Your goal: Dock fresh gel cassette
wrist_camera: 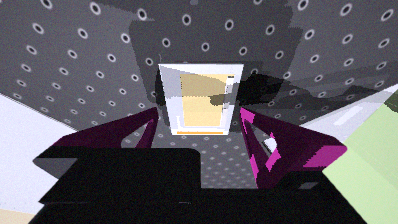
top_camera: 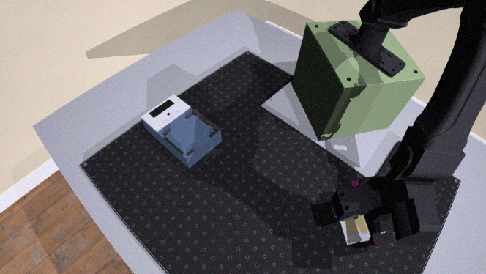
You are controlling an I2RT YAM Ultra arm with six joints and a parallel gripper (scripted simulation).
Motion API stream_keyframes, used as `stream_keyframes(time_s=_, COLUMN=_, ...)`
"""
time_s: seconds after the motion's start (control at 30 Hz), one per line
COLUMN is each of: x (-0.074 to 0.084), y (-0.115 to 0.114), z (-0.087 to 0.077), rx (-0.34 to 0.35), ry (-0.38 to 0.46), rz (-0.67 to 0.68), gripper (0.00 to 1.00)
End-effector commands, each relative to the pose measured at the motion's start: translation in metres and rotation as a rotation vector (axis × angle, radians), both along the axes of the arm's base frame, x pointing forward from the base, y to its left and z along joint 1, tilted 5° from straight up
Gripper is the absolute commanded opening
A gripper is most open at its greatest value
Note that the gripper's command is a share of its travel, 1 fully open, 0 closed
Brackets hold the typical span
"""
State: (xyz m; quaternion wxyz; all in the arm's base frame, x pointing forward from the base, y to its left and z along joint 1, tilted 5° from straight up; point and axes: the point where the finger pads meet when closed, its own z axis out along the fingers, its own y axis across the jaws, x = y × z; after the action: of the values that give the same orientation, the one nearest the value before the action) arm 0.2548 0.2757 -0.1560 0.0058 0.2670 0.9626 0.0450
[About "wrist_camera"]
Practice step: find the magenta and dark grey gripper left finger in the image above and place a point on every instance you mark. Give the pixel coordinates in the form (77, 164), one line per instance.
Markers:
(111, 134)

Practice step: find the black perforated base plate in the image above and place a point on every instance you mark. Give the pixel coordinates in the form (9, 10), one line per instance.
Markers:
(83, 63)

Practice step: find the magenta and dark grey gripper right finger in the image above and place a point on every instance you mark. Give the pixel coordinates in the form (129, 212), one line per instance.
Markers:
(297, 148)

